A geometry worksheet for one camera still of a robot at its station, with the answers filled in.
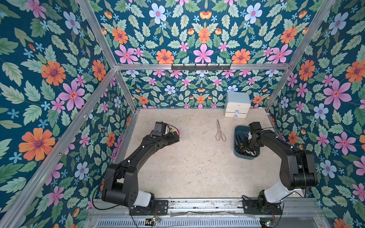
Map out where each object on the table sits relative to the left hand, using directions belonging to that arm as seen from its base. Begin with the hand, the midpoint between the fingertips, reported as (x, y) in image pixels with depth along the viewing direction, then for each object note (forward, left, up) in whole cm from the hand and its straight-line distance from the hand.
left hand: (175, 137), depth 89 cm
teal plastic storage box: (+6, -48, -9) cm, 49 cm away
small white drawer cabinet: (+24, -46, +2) cm, 52 cm away
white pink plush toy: (+10, +5, -5) cm, 12 cm away
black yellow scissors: (0, -45, -10) cm, 46 cm away
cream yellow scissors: (-11, -49, -9) cm, 51 cm away
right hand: (-6, -46, -7) cm, 47 cm away
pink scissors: (+8, -32, -12) cm, 35 cm away
